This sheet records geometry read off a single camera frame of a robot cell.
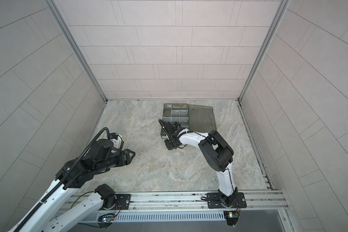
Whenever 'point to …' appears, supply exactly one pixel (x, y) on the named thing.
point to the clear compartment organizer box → (195, 118)
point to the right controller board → (231, 216)
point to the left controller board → (105, 220)
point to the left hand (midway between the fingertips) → (135, 154)
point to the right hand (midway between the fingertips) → (169, 146)
